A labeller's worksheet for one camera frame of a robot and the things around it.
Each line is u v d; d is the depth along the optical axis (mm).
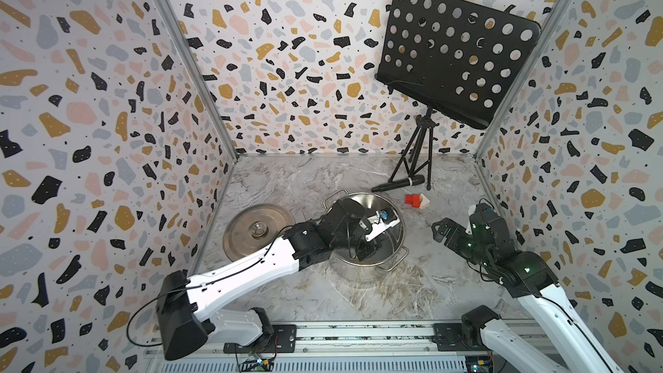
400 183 1101
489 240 522
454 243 638
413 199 1063
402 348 737
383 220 575
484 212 636
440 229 651
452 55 688
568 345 413
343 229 532
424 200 1032
